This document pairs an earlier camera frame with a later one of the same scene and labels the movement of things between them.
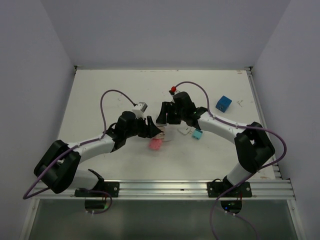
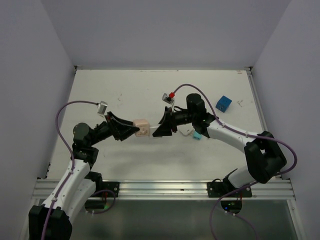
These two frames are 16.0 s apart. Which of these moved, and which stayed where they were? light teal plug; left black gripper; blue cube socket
Moved: left black gripper
Stayed: light teal plug; blue cube socket
